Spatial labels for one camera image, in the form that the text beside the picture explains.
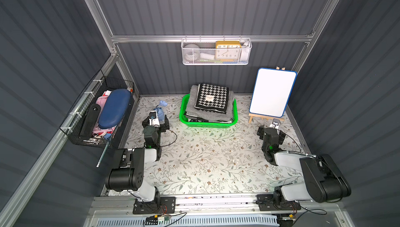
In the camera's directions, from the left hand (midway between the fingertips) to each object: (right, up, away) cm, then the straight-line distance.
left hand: (158, 116), depth 89 cm
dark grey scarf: (+19, +2, +8) cm, 21 cm away
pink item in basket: (-18, -6, -23) cm, 30 cm away
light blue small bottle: (-3, +3, +13) cm, 13 cm away
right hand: (+69, -7, +1) cm, 69 cm away
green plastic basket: (+14, -3, +10) cm, 17 cm away
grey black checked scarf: (+20, -2, +11) cm, 22 cm away
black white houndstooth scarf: (+32, +11, +7) cm, 34 cm away
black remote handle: (-20, -1, -26) cm, 33 cm away
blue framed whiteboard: (+66, +14, 0) cm, 67 cm away
